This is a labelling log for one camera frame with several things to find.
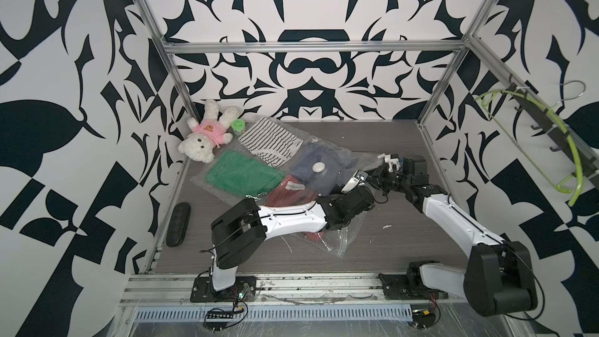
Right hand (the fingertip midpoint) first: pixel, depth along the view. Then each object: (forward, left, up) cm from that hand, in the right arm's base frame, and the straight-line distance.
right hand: (360, 169), depth 83 cm
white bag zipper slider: (+3, -9, +3) cm, 10 cm away
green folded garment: (+7, +45, -14) cm, 48 cm away
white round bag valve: (+9, +14, -12) cm, 21 cm away
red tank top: (-1, +25, -15) cm, 29 cm away
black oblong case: (-14, +65, -13) cm, 68 cm away
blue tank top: (+7, +11, -10) cm, 17 cm away
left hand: (-4, +5, -3) cm, 7 cm away
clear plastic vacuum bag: (-21, +9, -10) cm, 25 cm away
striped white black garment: (+26, +34, -16) cm, 46 cm away
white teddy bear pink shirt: (+26, +62, -8) cm, 68 cm away
